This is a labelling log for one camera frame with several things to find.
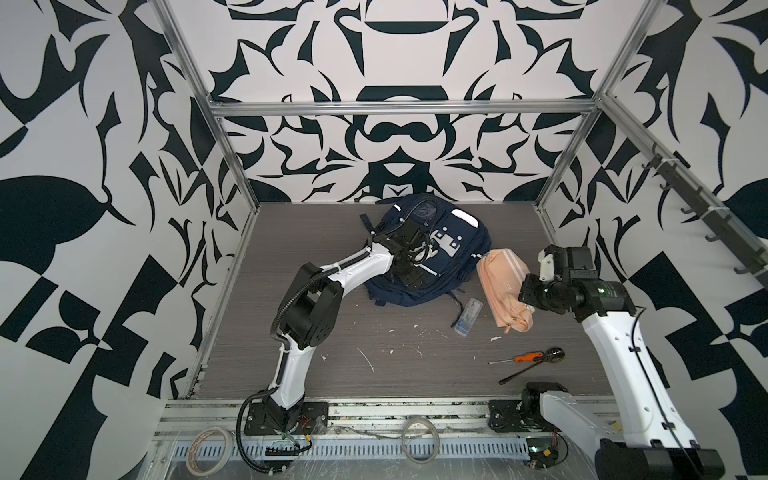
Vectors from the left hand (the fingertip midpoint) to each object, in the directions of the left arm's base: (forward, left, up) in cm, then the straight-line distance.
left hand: (415, 264), depth 93 cm
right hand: (-15, -25, +12) cm, 31 cm away
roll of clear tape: (-45, +55, -7) cm, 71 cm away
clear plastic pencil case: (-14, -15, -8) cm, 22 cm away
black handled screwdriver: (-26, -36, -7) cm, 45 cm away
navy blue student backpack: (+11, -14, -2) cm, 18 cm away
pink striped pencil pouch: (-9, -21, +8) cm, 25 cm away
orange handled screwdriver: (-26, -27, -8) cm, 39 cm away
